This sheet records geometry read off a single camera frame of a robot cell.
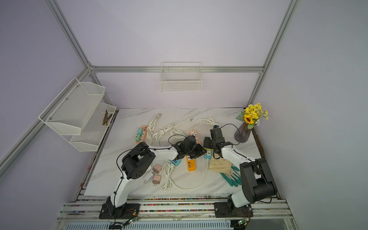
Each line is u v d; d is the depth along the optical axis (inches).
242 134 38.0
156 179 32.9
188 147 30.7
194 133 40.7
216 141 28.2
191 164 34.7
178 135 41.0
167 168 34.4
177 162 34.7
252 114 32.2
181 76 37.6
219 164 34.8
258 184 17.4
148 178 31.6
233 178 32.6
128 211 28.7
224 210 28.9
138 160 22.3
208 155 36.6
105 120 37.6
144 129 41.1
